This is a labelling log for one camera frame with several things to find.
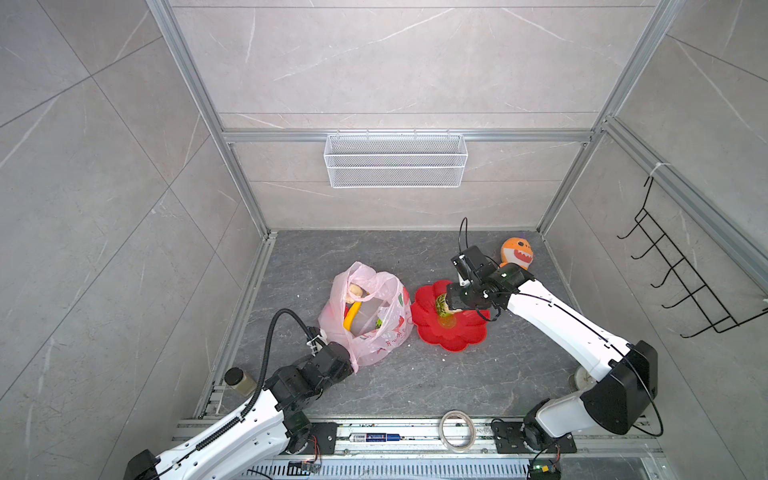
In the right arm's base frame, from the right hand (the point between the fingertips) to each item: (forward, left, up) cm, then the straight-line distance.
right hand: (454, 296), depth 81 cm
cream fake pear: (+9, +29, -10) cm, 32 cm away
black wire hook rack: (-17, -48, +16) cm, 53 cm away
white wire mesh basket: (+47, +15, +13) cm, 51 cm away
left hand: (-12, +29, -8) cm, 33 cm away
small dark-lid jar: (-19, +57, -5) cm, 61 cm away
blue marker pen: (-31, +23, -15) cm, 42 cm away
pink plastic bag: (+4, +25, -15) cm, 30 cm away
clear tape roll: (-30, +1, -17) cm, 34 cm away
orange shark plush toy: (+23, -26, -8) cm, 36 cm away
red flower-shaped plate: (-3, -1, -16) cm, 17 cm away
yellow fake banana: (+2, +31, -14) cm, 34 cm away
